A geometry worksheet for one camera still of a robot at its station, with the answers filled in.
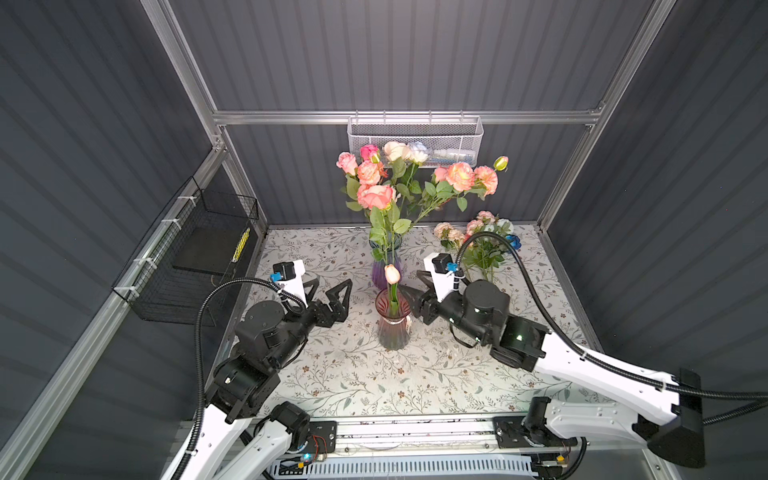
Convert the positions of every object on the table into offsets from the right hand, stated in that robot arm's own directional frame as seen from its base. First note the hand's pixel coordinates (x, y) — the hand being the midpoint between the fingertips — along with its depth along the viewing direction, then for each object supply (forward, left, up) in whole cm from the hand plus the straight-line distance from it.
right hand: (411, 283), depth 65 cm
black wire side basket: (+12, +55, -1) cm, 56 cm away
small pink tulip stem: (+4, +4, -3) cm, 6 cm away
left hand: (-1, +16, +2) cm, 16 cm away
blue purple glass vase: (+11, +6, 0) cm, 13 cm away
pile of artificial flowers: (+37, -30, -34) cm, 59 cm away
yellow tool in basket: (+15, +44, -3) cm, 47 cm away
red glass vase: (-1, +4, -15) cm, 16 cm away
